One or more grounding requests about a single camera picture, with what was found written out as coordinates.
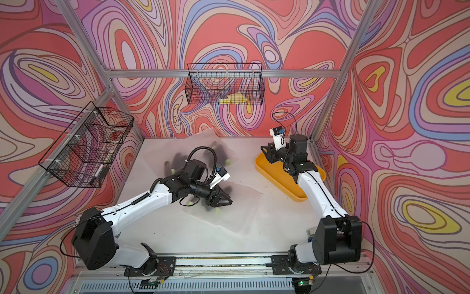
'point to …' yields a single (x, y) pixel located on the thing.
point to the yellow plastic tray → (275, 173)
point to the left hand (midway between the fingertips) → (230, 201)
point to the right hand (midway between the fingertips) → (266, 149)
